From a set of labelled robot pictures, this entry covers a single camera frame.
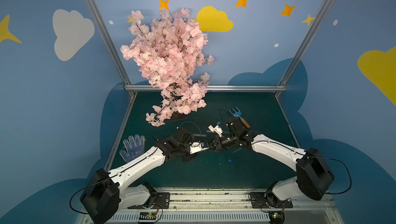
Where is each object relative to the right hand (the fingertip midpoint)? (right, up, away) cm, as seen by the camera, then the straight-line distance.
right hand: (207, 147), depth 76 cm
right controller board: (+33, -33, -3) cm, 47 cm away
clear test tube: (+8, +8, 0) cm, 11 cm away
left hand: (-5, -1, +5) cm, 7 cm away
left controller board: (-29, -33, -3) cm, 44 cm away
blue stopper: (+6, +12, +2) cm, 13 cm away
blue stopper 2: (+13, -10, +10) cm, 19 cm away
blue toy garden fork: (+24, +16, +32) cm, 43 cm away
